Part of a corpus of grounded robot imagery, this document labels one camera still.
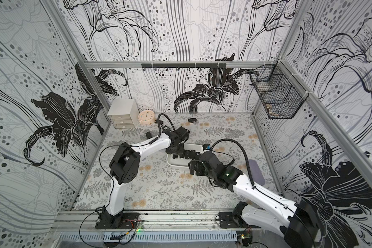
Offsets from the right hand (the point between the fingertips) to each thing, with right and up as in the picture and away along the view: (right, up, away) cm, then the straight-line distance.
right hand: (197, 163), depth 79 cm
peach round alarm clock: (-37, +26, +34) cm, 57 cm away
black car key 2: (+1, +1, +16) cm, 16 cm away
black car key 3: (-2, +24, +36) cm, 43 cm away
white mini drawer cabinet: (-48, +28, +23) cm, 61 cm away
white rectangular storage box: (-8, -3, +13) cm, 15 cm away
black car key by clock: (-29, +23, +33) cm, 50 cm away
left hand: (-12, +3, +16) cm, 20 cm away
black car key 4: (-33, +13, +26) cm, 44 cm away
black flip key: (-6, +2, +16) cm, 17 cm away
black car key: (-2, +2, +17) cm, 17 cm away
